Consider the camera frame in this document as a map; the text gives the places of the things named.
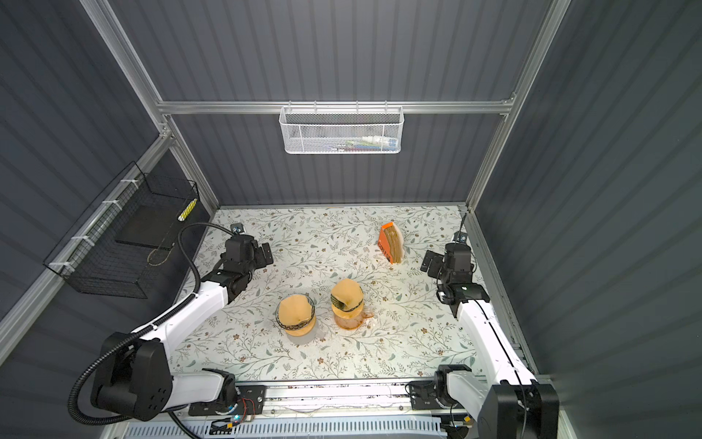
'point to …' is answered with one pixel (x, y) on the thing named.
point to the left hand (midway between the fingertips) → (252, 249)
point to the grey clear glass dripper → (299, 324)
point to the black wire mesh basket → (117, 243)
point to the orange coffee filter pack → (391, 242)
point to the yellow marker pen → (184, 215)
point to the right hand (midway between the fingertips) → (447, 259)
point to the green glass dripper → (341, 305)
